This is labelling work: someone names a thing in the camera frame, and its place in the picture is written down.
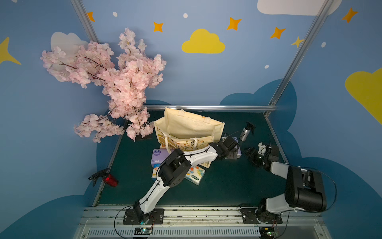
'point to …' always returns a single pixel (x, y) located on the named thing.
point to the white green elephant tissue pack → (195, 174)
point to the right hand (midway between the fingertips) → (247, 151)
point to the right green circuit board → (267, 232)
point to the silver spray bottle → (244, 134)
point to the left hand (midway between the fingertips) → (232, 151)
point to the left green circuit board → (143, 231)
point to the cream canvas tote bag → (182, 130)
